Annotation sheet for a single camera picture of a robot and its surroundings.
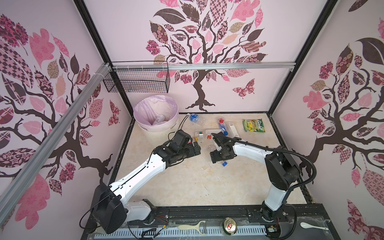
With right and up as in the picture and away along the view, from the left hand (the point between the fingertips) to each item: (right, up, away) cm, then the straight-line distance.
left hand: (194, 152), depth 79 cm
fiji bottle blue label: (+21, +14, +28) cm, 38 cm away
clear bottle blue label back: (+1, +20, +32) cm, 37 cm away
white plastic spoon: (+55, -35, -7) cm, 65 cm away
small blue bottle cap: (+19, -9, +11) cm, 24 cm away
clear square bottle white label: (+28, +10, +24) cm, 38 cm away
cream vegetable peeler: (+1, -34, -9) cm, 35 cm away
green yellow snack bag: (+45, +15, +32) cm, 57 cm away
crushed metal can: (+15, -28, -17) cm, 36 cm away
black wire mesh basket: (-36, +46, +16) cm, 61 cm away
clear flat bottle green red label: (+8, +8, +22) cm, 24 cm away
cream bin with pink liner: (-26, +23, +21) cm, 41 cm away
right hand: (+15, -5, +14) cm, 21 cm away
